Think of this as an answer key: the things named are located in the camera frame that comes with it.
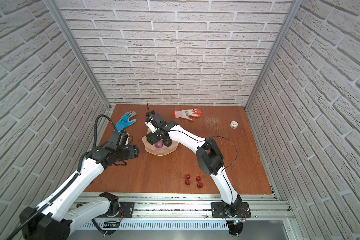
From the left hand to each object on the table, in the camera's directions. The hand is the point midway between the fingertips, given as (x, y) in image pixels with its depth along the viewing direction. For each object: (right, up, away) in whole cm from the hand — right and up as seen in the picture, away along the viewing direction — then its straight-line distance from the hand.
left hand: (134, 149), depth 79 cm
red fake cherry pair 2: (+36, -20, +2) cm, 41 cm away
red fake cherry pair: (+29, -17, +4) cm, 33 cm away
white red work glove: (+35, +23, +35) cm, 55 cm away
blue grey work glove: (-18, +16, +30) cm, 38 cm away
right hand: (+8, +6, +10) cm, 14 cm away
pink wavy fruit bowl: (+6, -2, +15) cm, 16 cm away
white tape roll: (+63, +13, +27) cm, 70 cm away
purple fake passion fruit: (+11, +1, +14) cm, 18 cm away
